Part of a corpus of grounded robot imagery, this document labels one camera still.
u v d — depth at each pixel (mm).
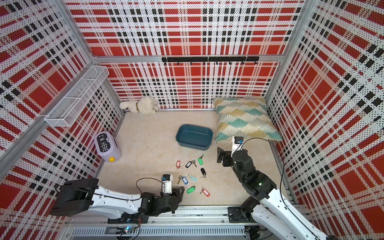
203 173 883
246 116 956
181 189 770
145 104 1124
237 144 605
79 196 470
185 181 853
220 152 636
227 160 635
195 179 862
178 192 718
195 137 1031
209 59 884
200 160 932
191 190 819
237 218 721
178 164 914
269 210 471
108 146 883
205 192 819
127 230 692
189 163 926
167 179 717
